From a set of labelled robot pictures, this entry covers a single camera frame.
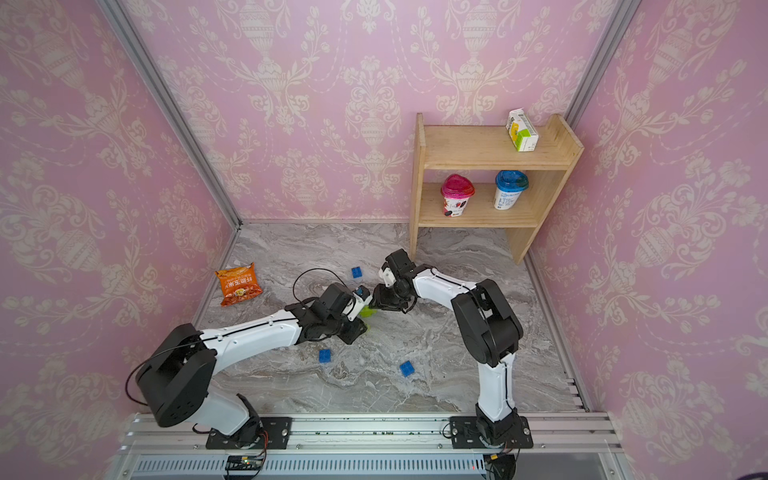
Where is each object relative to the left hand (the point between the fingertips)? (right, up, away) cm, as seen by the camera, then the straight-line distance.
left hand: (363, 328), depth 87 cm
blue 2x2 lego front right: (+13, -10, -4) cm, 17 cm away
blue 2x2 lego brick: (-4, +15, +16) cm, 22 cm away
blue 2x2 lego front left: (-11, -8, 0) cm, 14 cm away
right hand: (+4, +5, +6) cm, 9 cm away
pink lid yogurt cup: (+27, +40, -1) cm, 48 cm away
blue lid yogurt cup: (+43, +42, +1) cm, 60 cm away
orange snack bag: (-42, +11, +11) cm, 45 cm away
